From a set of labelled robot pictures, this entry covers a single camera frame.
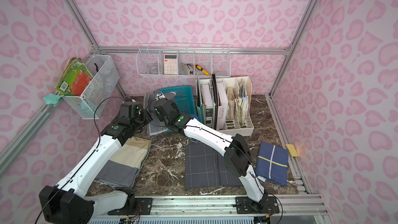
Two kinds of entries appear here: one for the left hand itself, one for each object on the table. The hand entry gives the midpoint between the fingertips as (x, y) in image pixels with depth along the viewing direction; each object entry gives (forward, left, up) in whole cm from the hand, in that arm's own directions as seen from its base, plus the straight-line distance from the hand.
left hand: (148, 111), depth 80 cm
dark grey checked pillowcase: (-20, -27, -22) cm, 40 cm away
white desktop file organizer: (+16, -49, -1) cm, 51 cm away
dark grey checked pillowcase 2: (-24, -41, -23) cm, 53 cm away
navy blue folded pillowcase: (-19, -66, -23) cm, 72 cm away
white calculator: (+32, -8, +6) cm, 33 cm away
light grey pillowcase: (-7, -4, -5) cm, 9 cm away
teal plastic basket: (+31, -13, -24) cm, 41 cm away
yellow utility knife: (+33, -25, +3) cm, 42 cm away
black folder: (+3, -35, +6) cm, 35 cm away
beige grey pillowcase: (-21, +15, -23) cm, 34 cm away
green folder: (-2, -27, +5) cm, 28 cm away
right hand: (+3, -7, +2) cm, 8 cm away
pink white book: (-1, -38, +4) cm, 38 cm away
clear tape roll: (+29, +3, +4) cm, 29 cm away
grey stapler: (+32, -18, +3) cm, 37 cm away
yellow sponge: (-10, -82, -27) cm, 87 cm away
